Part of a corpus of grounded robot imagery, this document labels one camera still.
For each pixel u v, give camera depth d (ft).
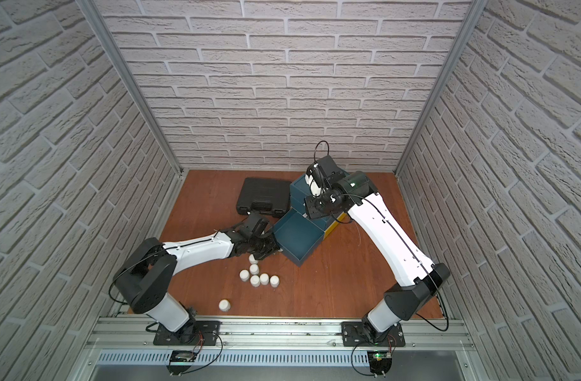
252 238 2.29
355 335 2.42
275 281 2.70
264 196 3.40
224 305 2.52
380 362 2.31
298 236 3.02
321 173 1.74
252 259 2.85
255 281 2.69
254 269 2.78
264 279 2.71
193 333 2.20
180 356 2.28
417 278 1.32
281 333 2.49
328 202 1.86
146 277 1.49
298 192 2.74
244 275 2.73
